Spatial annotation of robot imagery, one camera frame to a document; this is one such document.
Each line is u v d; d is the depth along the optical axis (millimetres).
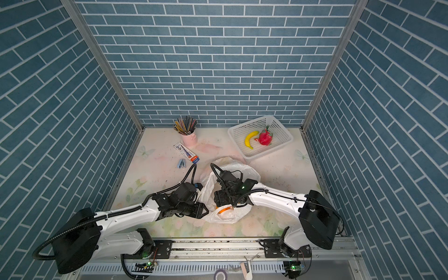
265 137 1050
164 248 737
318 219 423
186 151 1068
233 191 619
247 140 1109
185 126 1054
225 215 783
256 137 1141
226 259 722
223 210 784
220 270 692
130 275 680
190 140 1060
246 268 679
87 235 406
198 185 787
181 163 994
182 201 662
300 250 609
